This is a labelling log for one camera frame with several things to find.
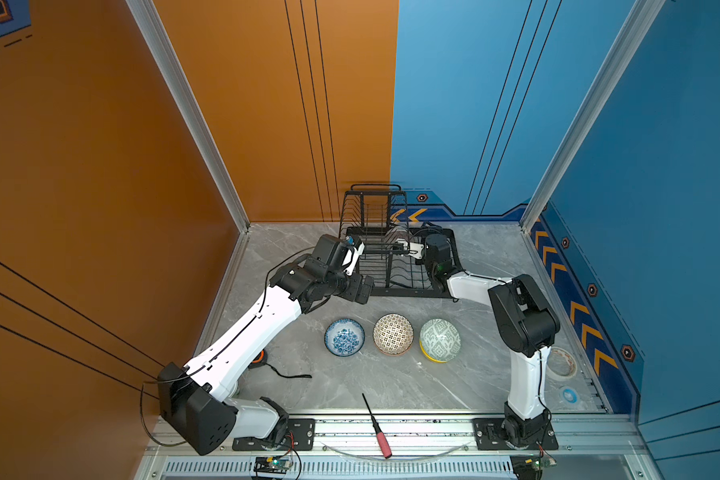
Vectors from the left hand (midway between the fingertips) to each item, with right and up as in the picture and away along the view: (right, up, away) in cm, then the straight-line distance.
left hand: (359, 278), depth 77 cm
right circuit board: (+41, -44, -7) cm, 61 cm away
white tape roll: (+58, -25, +8) cm, 64 cm away
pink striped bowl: (+12, +13, +31) cm, 36 cm away
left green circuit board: (-21, -44, -6) cm, 49 cm away
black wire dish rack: (+15, +4, +31) cm, 34 cm away
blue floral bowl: (-5, -19, +13) cm, 23 cm away
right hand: (+22, +14, +21) cm, 34 cm away
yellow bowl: (+18, -22, +5) cm, 29 cm away
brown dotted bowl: (+10, -18, +12) cm, 24 cm away
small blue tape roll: (+57, -32, +3) cm, 66 cm away
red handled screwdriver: (+6, -39, -4) cm, 39 cm away
